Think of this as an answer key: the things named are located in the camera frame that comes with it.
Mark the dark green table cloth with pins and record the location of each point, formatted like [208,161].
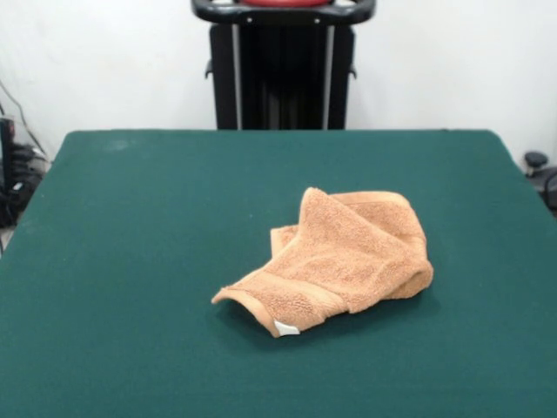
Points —
[130,283]

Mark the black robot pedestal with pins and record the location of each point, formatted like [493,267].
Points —
[283,74]

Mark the red robot arm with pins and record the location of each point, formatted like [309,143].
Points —
[283,2]

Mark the orange terry towel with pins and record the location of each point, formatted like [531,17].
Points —
[348,257]

